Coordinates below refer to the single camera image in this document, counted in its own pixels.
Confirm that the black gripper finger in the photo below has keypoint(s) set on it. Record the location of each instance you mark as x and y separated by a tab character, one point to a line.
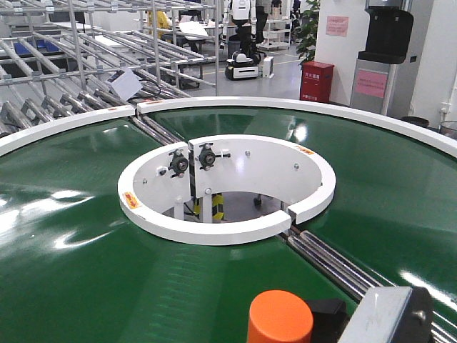
328	318

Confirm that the orange cylindrical capacitor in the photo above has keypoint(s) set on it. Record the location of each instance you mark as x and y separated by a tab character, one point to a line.
280	318

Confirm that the round green belt conveyor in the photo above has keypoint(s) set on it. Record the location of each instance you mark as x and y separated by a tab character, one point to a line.
107	250

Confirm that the white shelf unit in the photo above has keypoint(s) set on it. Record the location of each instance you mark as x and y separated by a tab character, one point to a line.
275	34

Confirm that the black waste bin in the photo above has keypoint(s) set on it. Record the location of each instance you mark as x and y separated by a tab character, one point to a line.
416	121

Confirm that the red floor cabinet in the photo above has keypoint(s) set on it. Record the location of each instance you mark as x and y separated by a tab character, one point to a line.
316	82

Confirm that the pink paper sign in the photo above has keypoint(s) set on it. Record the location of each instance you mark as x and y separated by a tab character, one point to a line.
371	83
337	26

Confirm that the small white box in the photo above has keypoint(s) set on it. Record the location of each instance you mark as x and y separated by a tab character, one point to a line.
268	67

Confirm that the white wheeled robot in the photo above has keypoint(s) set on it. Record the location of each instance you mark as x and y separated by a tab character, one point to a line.
242	68

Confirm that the tall potted plant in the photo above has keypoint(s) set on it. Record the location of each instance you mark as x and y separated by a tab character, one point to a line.
308	32

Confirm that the black machine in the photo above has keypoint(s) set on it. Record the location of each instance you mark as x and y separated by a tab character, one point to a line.
387	34

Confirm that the white electrical box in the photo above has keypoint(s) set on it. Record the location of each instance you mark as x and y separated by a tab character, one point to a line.
123	84

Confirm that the white board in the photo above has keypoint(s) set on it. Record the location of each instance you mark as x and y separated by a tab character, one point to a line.
193	28

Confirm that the person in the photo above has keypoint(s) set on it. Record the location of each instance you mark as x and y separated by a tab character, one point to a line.
160	21

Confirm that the steel roller flow rack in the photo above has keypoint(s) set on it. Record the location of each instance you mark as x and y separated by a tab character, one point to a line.
107	46

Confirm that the blue plastic bin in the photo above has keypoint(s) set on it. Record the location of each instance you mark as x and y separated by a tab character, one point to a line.
35	46

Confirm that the yellow black striped post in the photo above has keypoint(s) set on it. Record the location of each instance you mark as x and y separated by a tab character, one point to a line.
217	207

